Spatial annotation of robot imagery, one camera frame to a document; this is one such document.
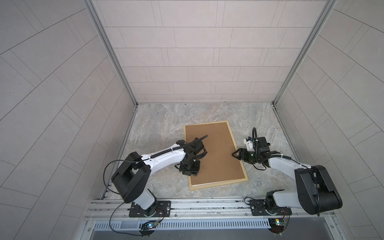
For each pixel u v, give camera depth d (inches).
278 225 26.7
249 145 32.4
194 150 26.1
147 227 25.3
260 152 27.2
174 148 21.5
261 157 26.0
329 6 27.9
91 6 27.9
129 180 16.6
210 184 30.5
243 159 30.6
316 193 16.6
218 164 34.5
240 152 31.6
